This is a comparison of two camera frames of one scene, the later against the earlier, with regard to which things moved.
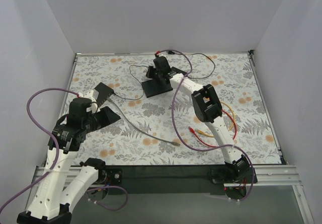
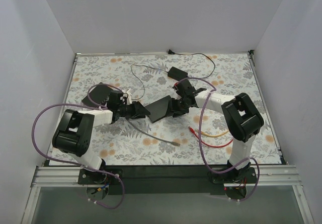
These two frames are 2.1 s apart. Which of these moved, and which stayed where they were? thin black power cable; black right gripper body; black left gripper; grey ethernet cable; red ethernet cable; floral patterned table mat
Moved: black left gripper; black right gripper body
Stayed: red ethernet cable; grey ethernet cable; thin black power cable; floral patterned table mat
